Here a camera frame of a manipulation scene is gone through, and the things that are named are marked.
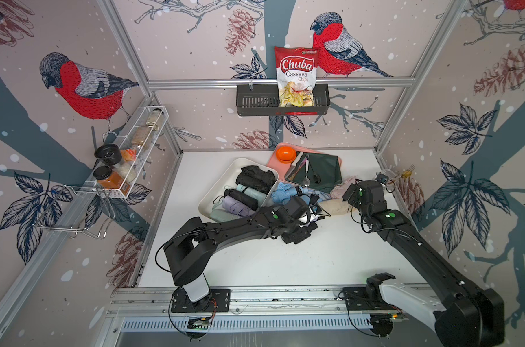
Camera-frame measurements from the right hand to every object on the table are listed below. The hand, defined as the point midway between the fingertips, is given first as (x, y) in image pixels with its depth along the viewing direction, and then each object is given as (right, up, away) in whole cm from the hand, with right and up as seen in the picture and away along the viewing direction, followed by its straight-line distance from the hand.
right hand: (356, 190), depth 83 cm
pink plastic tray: (-16, +20, +39) cm, 47 cm away
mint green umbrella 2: (-57, -12, +10) cm, 59 cm away
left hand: (-20, -12, -2) cm, 23 cm away
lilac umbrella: (-49, -8, +9) cm, 50 cm away
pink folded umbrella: (-2, -2, +16) cm, 16 cm away
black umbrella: (-43, -6, +12) cm, 45 cm away
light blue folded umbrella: (-28, -2, +14) cm, 31 cm away
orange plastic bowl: (-25, +16, +31) cm, 43 cm away
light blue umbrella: (-17, -3, +15) cm, 23 cm away
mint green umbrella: (-39, -4, +13) cm, 42 cm away
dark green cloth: (-6, +7, +27) cm, 28 cm away
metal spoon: (-15, +2, +24) cm, 29 cm away
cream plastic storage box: (-38, +4, +19) cm, 43 cm away
